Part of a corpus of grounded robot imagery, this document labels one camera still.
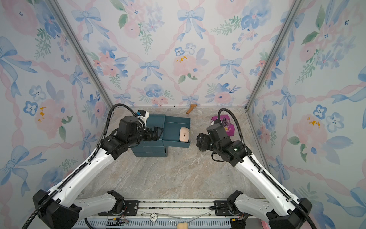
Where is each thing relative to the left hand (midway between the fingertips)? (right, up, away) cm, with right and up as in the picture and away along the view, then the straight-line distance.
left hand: (157, 128), depth 74 cm
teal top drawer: (+9, -3, +14) cm, 17 cm away
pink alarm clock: (+52, -45, -7) cm, 69 cm away
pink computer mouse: (+14, -5, +9) cm, 17 cm away
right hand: (+24, -5, -1) cm, 25 cm away
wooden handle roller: (+20, +16, +46) cm, 53 cm away
